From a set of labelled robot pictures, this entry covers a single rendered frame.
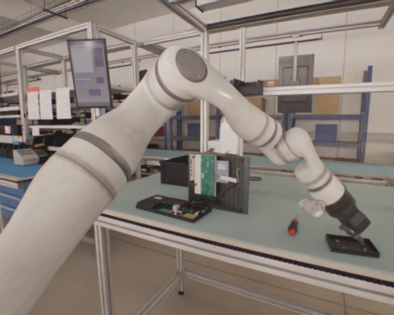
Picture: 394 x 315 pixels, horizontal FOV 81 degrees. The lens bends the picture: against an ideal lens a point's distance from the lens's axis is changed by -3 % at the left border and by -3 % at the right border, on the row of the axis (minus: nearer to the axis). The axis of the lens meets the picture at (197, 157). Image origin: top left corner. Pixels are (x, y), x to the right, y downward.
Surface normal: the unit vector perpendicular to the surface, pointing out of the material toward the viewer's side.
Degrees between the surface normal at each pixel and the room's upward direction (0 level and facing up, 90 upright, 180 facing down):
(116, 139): 54
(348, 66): 90
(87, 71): 101
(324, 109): 90
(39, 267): 90
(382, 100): 90
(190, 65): 71
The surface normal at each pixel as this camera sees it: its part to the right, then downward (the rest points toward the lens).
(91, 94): -0.04, 0.33
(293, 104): -0.42, 0.26
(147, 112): 0.71, -0.42
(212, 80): 0.63, -0.18
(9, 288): 0.82, 0.01
